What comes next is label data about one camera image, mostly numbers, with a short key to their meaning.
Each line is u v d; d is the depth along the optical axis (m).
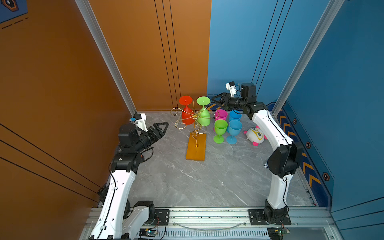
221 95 0.74
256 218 0.72
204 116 0.84
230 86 0.76
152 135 0.60
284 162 0.50
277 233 0.70
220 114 1.00
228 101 0.73
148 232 0.71
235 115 1.00
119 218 0.40
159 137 0.60
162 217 0.74
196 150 0.97
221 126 0.96
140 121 0.62
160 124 0.64
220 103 0.74
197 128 0.85
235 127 0.94
